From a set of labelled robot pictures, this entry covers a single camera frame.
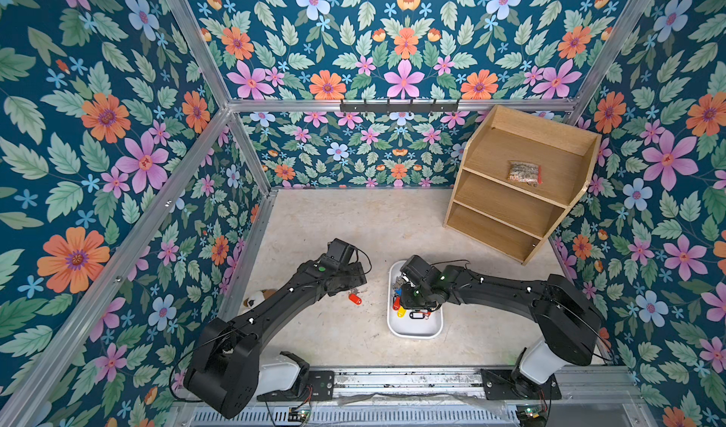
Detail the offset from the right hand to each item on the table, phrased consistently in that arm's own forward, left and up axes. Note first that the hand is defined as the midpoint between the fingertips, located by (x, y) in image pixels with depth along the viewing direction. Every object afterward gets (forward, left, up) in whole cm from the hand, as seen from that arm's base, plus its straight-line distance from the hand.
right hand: (402, 303), depth 84 cm
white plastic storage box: (-6, -1, -3) cm, 7 cm away
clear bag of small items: (+27, -34, +29) cm, 52 cm away
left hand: (+6, +13, +4) cm, 15 cm away
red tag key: (+4, +16, -4) cm, 17 cm away
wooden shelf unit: (+24, -35, +12) cm, 44 cm away
